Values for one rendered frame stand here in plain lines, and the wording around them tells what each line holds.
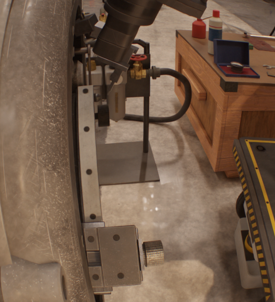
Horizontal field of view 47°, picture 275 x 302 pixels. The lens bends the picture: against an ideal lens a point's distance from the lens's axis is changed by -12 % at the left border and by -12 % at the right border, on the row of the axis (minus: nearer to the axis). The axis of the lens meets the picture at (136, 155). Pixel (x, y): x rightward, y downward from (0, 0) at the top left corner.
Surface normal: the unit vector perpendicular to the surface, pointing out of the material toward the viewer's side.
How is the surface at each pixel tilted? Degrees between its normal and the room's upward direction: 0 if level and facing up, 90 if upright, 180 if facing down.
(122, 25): 107
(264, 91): 90
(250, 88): 90
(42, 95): 61
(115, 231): 38
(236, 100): 90
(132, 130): 0
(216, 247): 0
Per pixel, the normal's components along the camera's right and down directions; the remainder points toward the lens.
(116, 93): 0.12, 0.57
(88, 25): -0.21, 0.66
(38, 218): 0.58, 0.04
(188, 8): 0.16, 0.76
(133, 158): 0.00, -0.82
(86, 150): 0.07, -0.29
